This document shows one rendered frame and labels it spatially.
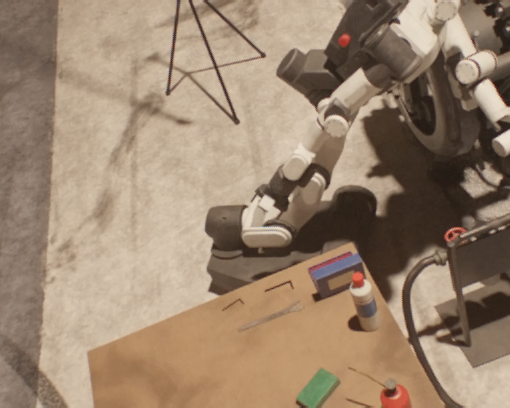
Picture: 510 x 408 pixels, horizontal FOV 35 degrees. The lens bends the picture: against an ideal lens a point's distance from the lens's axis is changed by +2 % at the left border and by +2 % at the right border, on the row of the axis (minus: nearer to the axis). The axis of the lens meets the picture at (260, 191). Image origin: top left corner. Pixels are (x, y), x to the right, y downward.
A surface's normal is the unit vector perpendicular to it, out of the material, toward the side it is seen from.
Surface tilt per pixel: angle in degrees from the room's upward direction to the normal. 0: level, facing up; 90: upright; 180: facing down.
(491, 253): 90
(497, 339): 0
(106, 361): 0
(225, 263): 0
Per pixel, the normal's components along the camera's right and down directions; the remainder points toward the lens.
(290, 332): -0.26, -0.71
